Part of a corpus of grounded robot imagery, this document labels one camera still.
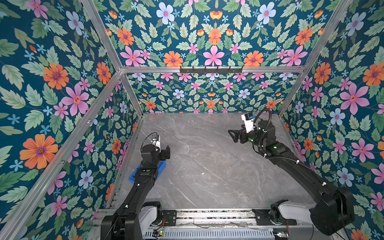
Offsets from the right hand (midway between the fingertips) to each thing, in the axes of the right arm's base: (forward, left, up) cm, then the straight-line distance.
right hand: (236, 126), depth 78 cm
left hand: (-3, +42, -9) cm, 43 cm away
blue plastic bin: (-12, +42, -21) cm, 48 cm away
